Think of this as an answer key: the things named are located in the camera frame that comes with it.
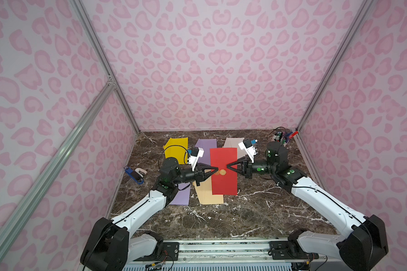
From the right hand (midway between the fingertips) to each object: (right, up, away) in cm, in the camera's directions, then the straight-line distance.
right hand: (227, 168), depth 68 cm
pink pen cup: (+37, +13, +29) cm, 49 cm away
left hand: (-4, -1, +1) cm, 5 cm away
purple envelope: (-10, +9, +43) cm, 45 cm away
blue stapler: (-49, -8, +29) cm, 58 cm away
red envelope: (-1, -6, +2) cm, 6 cm away
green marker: (+35, +11, +29) cm, 47 cm away
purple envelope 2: (-22, -19, +26) cm, 40 cm away
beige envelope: (-10, -17, +23) cm, 30 cm away
